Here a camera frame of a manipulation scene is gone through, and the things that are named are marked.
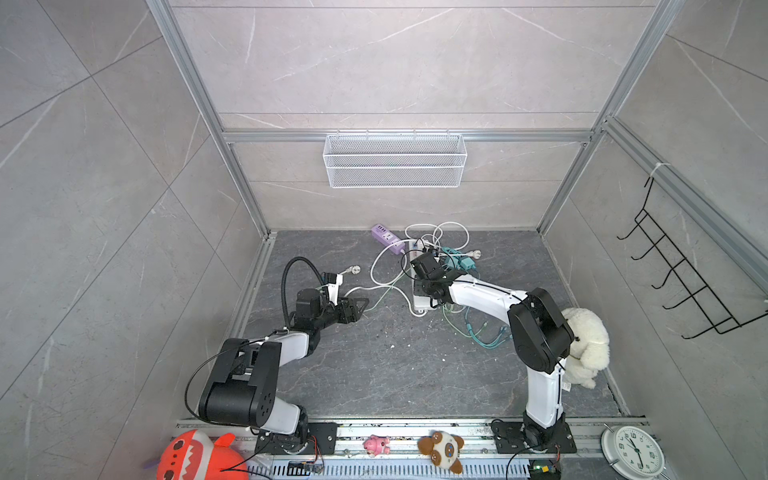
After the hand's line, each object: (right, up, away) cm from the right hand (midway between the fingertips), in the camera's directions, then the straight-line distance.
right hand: (423, 283), depth 98 cm
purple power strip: (-13, +17, +16) cm, 26 cm away
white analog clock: (+46, -37, -30) cm, 66 cm away
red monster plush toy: (-54, -35, -34) cm, 73 cm away
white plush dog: (+37, -12, -29) cm, 49 cm away
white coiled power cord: (+3, +14, +12) cm, 19 cm away
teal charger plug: (+13, +8, +9) cm, 18 cm away
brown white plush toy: (+2, -37, -29) cm, 47 cm away
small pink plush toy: (-14, -36, -28) cm, 48 cm away
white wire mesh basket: (-9, +42, +2) cm, 43 cm away
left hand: (-21, -2, -9) cm, 23 cm away
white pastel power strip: (-1, -5, -6) cm, 8 cm away
